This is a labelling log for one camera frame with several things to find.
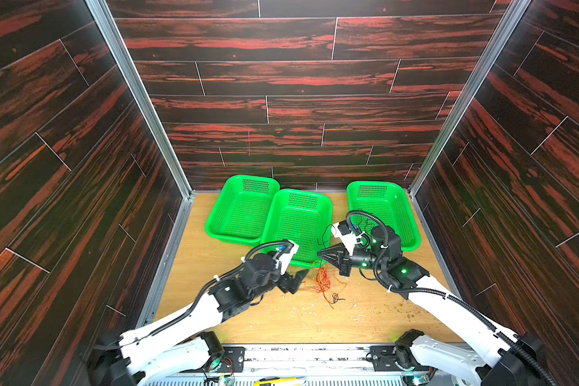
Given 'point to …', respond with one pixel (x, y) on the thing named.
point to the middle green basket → (305, 217)
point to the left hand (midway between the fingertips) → (300, 264)
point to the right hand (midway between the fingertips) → (322, 248)
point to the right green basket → (390, 201)
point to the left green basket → (240, 214)
